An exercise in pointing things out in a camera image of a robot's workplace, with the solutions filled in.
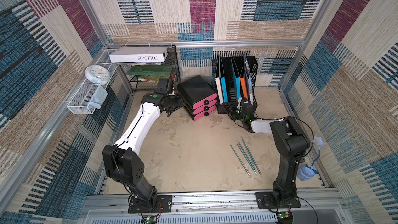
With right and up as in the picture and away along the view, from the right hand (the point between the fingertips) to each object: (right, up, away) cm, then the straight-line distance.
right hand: (222, 104), depth 98 cm
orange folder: (+9, +14, -11) cm, 20 cm away
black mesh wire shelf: (-50, +18, +3) cm, 53 cm away
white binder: (-4, +13, -12) cm, 18 cm away
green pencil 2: (+13, -30, -11) cm, 34 cm away
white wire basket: (-65, +1, -28) cm, 71 cm away
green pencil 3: (+13, -26, -9) cm, 31 cm away
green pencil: (+8, -31, -11) cm, 34 cm away
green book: (-49, +23, +6) cm, 55 cm away
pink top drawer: (-11, +2, -5) cm, 13 cm away
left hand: (-23, +1, -16) cm, 27 cm away
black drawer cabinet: (-15, +5, -4) cm, 16 cm away
